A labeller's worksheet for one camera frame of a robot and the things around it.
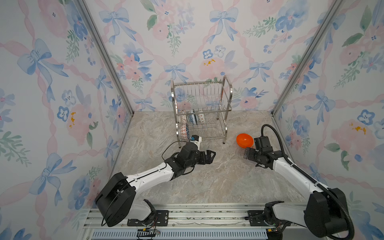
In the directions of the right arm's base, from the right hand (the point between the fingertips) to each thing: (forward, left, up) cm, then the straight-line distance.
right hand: (254, 154), depth 88 cm
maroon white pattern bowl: (+23, +43, +5) cm, 49 cm away
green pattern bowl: (+24, +31, +5) cm, 39 cm away
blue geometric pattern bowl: (+19, +40, -3) cm, 45 cm away
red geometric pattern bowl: (+11, +42, +5) cm, 44 cm away
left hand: (-4, +26, +8) cm, 28 cm away
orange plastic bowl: (+13, +2, -4) cm, 13 cm away
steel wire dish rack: (+31, +31, +7) cm, 45 cm away
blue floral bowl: (+23, +37, +5) cm, 44 cm away
